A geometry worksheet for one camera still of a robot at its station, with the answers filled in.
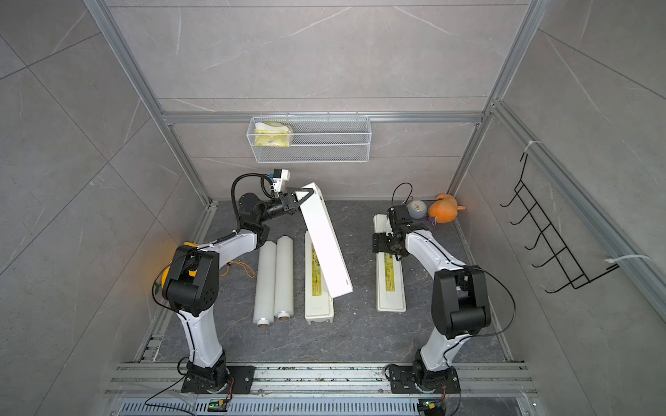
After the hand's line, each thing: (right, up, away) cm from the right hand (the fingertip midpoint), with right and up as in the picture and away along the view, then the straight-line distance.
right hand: (386, 245), depth 93 cm
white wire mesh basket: (-29, +41, +7) cm, 51 cm away
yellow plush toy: (-51, -3, -36) cm, 62 cm away
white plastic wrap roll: (-43, -13, -5) cm, 46 cm away
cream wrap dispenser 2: (-1, -15, -14) cm, 20 cm away
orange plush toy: (+27, +14, +14) cm, 34 cm away
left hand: (-24, +17, -17) cm, 34 cm away
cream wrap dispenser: (-21, -5, -23) cm, 32 cm away
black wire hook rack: (+39, +5, -26) cm, 47 cm away
